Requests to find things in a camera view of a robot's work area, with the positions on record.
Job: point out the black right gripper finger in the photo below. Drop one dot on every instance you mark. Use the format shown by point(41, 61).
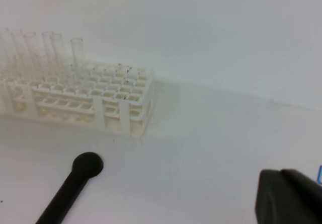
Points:
point(287, 196)

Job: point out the white test tube rack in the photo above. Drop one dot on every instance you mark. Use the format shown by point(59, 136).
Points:
point(115, 99)

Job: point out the black scoop tool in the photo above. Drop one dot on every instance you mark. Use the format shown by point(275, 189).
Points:
point(84, 167)

